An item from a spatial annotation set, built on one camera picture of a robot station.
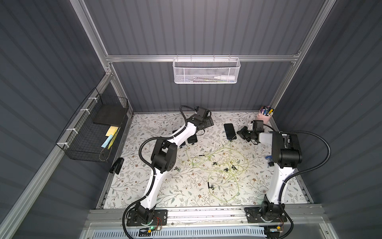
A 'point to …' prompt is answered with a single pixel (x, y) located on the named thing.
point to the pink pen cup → (265, 114)
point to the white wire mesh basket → (203, 70)
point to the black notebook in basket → (110, 114)
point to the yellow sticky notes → (112, 130)
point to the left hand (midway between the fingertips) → (210, 123)
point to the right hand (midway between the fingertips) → (239, 131)
